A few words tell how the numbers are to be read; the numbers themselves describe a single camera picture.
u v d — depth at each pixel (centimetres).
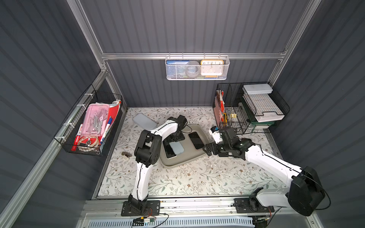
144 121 111
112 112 77
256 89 102
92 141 67
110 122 71
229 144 63
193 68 88
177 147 93
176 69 84
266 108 94
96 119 72
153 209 74
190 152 94
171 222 74
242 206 73
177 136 86
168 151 94
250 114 103
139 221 72
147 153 58
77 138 65
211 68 89
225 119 111
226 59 89
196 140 98
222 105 112
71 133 63
